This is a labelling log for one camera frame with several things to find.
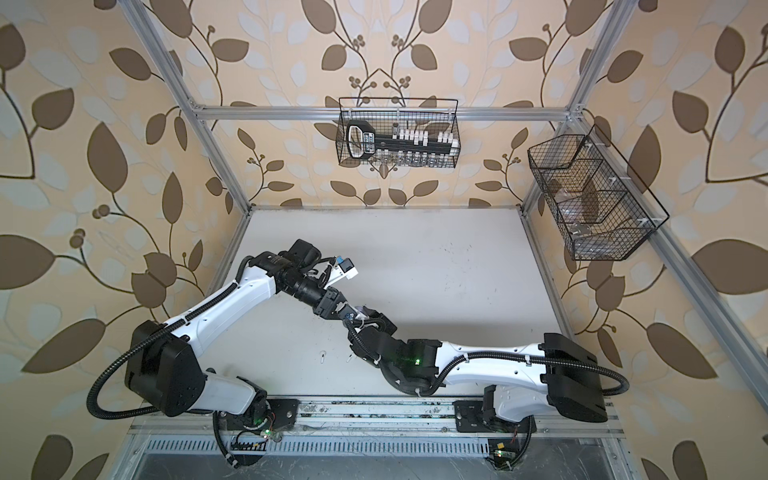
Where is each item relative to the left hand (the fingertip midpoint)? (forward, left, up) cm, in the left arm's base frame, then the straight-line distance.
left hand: (354, 315), depth 72 cm
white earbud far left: (-4, +11, -19) cm, 22 cm away
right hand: (0, -1, -1) cm, 2 cm away
